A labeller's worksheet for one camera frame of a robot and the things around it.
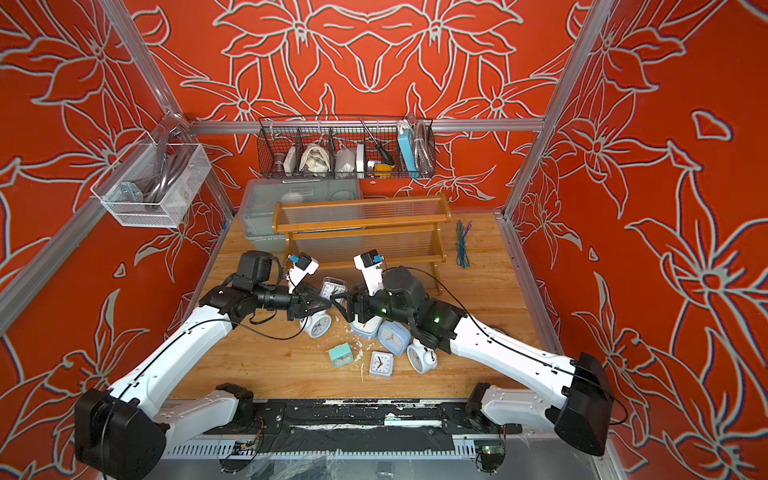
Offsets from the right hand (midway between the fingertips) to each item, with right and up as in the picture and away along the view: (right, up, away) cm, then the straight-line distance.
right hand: (334, 296), depth 66 cm
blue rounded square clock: (+6, -14, +20) cm, 25 cm away
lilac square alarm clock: (+11, -21, +14) cm, 27 cm away
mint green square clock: (0, -19, +13) cm, 23 cm away
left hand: (-3, -2, +7) cm, 8 cm away
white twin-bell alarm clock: (-8, -12, +18) cm, 23 cm away
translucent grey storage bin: (-32, +23, +33) cm, 51 cm away
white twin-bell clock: (+21, -18, +9) cm, 29 cm away
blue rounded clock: (+14, -14, +15) cm, 25 cm away
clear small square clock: (-1, +2, +4) cm, 5 cm away
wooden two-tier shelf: (+19, +15, +29) cm, 38 cm away
